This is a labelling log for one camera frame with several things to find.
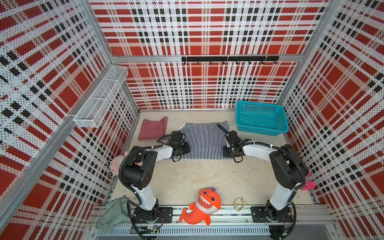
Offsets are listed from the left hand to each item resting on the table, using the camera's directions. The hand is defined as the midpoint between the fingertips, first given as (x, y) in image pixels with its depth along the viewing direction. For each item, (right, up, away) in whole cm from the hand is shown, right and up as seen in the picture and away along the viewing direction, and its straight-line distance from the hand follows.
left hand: (190, 148), depth 98 cm
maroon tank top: (-30, +12, +8) cm, 33 cm away
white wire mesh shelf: (-62, +23, -5) cm, 66 cm away
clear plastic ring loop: (+27, -27, -20) cm, 43 cm away
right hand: (+24, -3, -3) cm, 25 cm away
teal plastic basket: (+57, +20, +17) cm, 63 cm away
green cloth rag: (-36, -28, -23) cm, 51 cm away
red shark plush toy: (+11, -21, -28) cm, 37 cm away
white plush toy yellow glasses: (+65, -17, -20) cm, 70 cm away
